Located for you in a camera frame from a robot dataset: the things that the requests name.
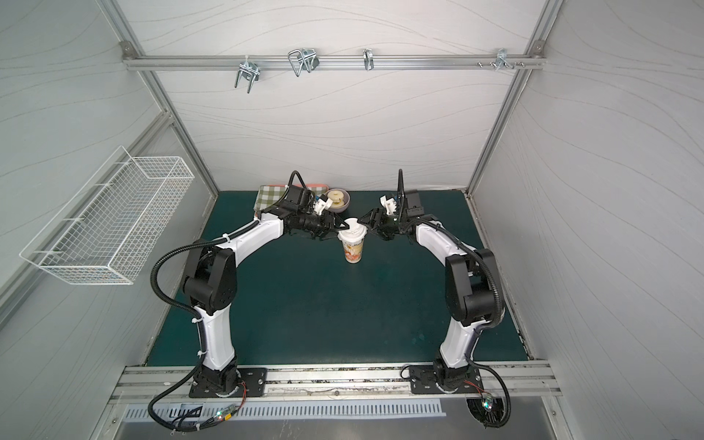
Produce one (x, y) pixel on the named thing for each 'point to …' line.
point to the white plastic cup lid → (355, 234)
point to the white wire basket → (107, 232)
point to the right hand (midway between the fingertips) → (363, 223)
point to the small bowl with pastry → (340, 198)
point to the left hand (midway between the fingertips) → (347, 231)
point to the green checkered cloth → (268, 195)
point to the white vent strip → (209, 412)
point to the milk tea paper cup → (353, 245)
